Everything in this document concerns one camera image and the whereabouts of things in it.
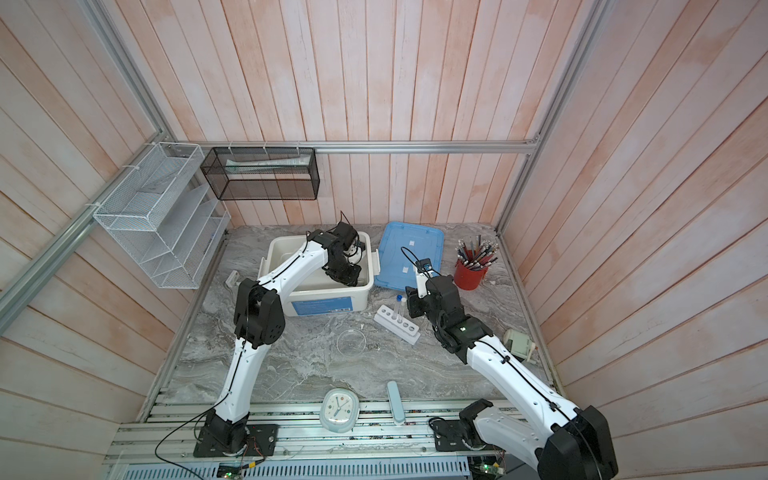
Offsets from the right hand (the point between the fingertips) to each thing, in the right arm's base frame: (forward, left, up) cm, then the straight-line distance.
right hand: (414, 285), depth 81 cm
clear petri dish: (-9, +18, -19) cm, 28 cm away
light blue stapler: (-28, +4, -15) cm, 33 cm away
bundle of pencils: (+14, -21, -4) cm, 26 cm away
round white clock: (-29, +19, -16) cm, 38 cm away
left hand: (+7, +19, -12) cm, 23 cm away
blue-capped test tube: (-2, +4, -3) cm, 6 cm away
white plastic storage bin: (-1, +25, -3) cm, 25 cm away
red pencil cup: (+10, -18, -10) cm, 23 cm away
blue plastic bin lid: (+31, +2, -19) cm, 37 cm away
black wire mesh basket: (+42, +52, +7) cm, 67 cm away
